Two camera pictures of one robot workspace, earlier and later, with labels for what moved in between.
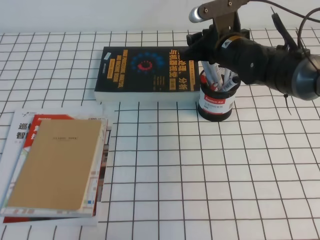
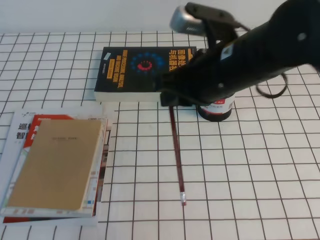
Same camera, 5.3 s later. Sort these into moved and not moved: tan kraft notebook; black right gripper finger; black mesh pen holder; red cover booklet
Moved: black right gripper finger
Not moved: tan kraft notebook; black mesh pen holder; red cover booklet
